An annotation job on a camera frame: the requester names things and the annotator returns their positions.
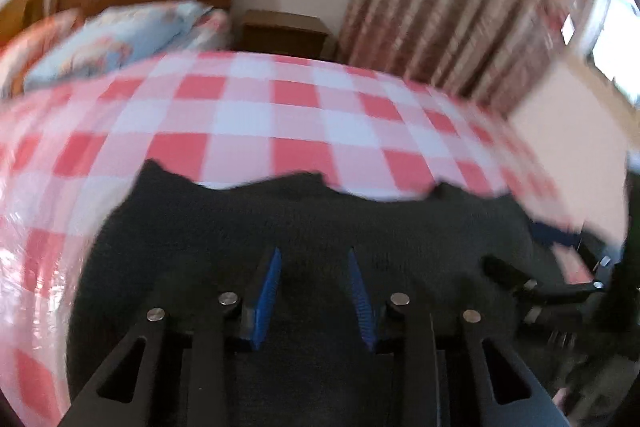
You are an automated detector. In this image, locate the barred window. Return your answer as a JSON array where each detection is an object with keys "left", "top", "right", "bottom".
[{"left": 588, "top": 0, "right": 639, "bottom": 108}]

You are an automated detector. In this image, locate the pink checkered bed cover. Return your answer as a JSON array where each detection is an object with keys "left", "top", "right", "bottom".
[{"left": 1, "top": 52, "right": 570, "bottom": 426}]

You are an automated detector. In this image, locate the blue floral folded quilt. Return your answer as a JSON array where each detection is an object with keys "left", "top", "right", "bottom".
[{"left": 23, "top": 0, "right": 214, "bottom": 92}]

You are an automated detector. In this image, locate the dark striped knit sweater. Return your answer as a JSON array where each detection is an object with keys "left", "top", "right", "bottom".
[{"left": 66, "top": 161, "right": 563, "bottom": 426}]

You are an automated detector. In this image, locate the light wooden headboard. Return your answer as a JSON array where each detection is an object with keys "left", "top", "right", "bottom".
[{"left": 0, "top": 0, "right": 44, "bottom": 46}]

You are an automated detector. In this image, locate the dark wooden nightstand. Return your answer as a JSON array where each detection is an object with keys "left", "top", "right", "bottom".
[{"left": 235, "top": 10, "right": 330, "bottom": 60}]

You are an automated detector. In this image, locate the orange floral pillow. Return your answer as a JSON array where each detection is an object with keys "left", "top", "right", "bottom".
[{"left": 1, "top": 9, "right": 84, "bottom": 98}]

